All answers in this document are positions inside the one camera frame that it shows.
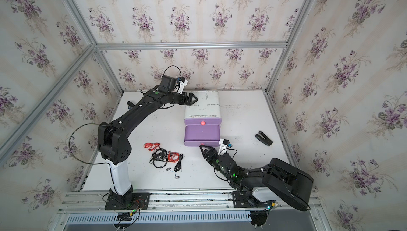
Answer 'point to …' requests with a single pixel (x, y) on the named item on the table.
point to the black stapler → (263, 138)
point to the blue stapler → (130, 104)
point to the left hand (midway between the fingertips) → (192, 99)
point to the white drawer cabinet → (208, 105)
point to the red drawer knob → (203, 123)
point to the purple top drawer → (196, 121)
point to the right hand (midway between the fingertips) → (201, 150)
